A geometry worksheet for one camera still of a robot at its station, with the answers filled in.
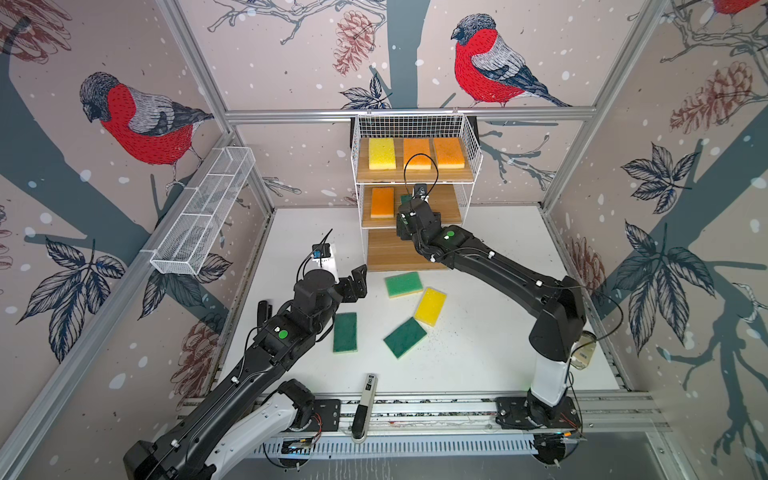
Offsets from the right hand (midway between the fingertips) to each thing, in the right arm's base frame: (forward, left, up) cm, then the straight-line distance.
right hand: (406, 221), depth 84 cm
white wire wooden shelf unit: (+6, +8, -22) cm, 24 cm away
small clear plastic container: (-26, -49, -23) cm, 60 cm away
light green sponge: (-6, +1, -25) cm, 25 cm away
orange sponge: (+8, +8, 0) cm, 11 cm away
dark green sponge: (-24, +18, -23) cm, 38 cm away
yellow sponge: (-13, -8, -26) cm, 30 cm away
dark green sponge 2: (-24, 0, -24) cm, 34 cm away
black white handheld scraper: (-44, +9, -20) cm, 49 cm away
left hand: (-18, +13, +2) cm, 22 cm away
